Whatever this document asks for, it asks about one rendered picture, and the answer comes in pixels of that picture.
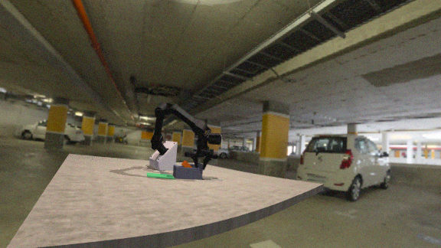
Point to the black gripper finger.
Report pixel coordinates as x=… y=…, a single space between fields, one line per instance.
x=195 y=162
x=205 y=161

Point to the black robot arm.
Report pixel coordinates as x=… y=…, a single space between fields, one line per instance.
x=197 y=126

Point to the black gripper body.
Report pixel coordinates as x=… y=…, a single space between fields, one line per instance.
x=196 y=155

